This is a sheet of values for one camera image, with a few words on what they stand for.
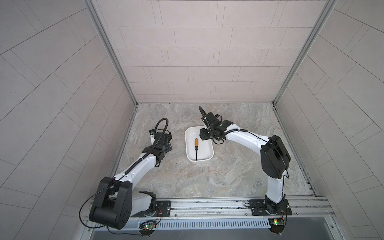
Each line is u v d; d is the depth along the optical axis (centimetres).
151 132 75
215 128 66
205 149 92
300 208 72
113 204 39
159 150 65
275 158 48
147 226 65
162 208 71
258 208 71
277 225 68
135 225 68
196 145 92
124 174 45
